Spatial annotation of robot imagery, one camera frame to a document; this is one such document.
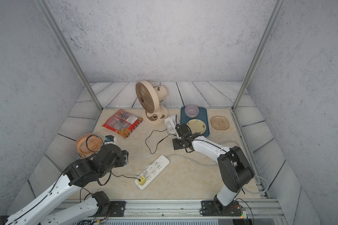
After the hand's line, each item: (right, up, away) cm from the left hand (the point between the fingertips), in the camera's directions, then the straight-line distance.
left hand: (125, 155), depth 72 cm
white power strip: (+13, -13, +11) cm, 21 cm away
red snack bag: (-14, +15, +35) cm, 40 cm away
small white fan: (+22, +15, +24) cm, 36 cm away
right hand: (+27, +3, +18) cm, 33 cm away
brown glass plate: (+61, +15, +39) cm, 74 cm away
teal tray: (+48, +21, +43) cm, 68 cm away
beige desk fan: (+9, +31, +19) cm, 38 cm away
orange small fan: (-28, +3, +15) cm, 32 cm away
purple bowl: (+39, +25, +43) cm, 63 cm away
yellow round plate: (+42, +13, +37) cm, 57 cm away
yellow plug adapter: (+8, -15, +5) cm, 18 cm away
